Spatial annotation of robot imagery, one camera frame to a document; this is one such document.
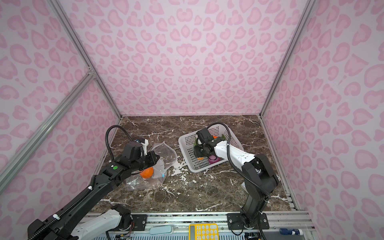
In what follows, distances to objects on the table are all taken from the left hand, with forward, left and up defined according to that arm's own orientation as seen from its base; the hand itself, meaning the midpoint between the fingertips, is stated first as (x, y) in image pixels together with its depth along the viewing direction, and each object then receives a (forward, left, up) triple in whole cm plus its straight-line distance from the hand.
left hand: (161, 154), depth 77 cm
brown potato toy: (+6, -21, -18) cm, 28 cm away
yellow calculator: (-32, -21, -16) cm, 41 cm away
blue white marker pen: (-33, -62, -16) cm, 72 cm away
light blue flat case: (-31, -2, -15) cm, 35 cm away
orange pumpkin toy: (-5, +10, -13) cm, 17 cm away
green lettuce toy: (+5, -18, +1) cm, 18 cm away
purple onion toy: (+4, -28, -14) cm, 31 cm away
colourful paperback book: (-12, -44, -17) cm, 48 cm away
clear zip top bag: (-4, +6, -18) cm, 19 cm away
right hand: (+7, -19, -10) cm, 22 cm away
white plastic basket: (+23, -37, -13) cm, 46 cm away
